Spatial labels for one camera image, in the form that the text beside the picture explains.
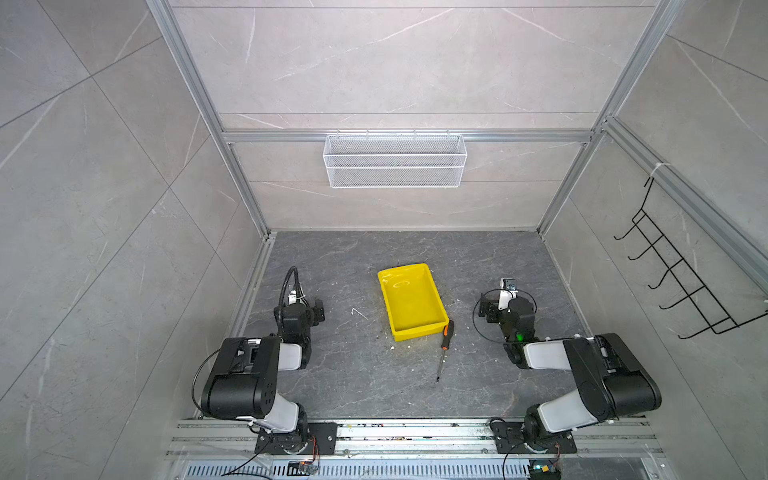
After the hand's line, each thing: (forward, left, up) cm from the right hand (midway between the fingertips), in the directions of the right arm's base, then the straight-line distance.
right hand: (497, 291), depth 94 cm
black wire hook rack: (-22, -33, +25) cm, 47 cm away
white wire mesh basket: (+39, +21, +23) cm, 50 cm away
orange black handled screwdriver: (-13, +17, -6) cm, 22 cm away
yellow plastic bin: (-1, +27, -6) cm, 27 cm away
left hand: (0, +64, +1) cm, 64 cm away
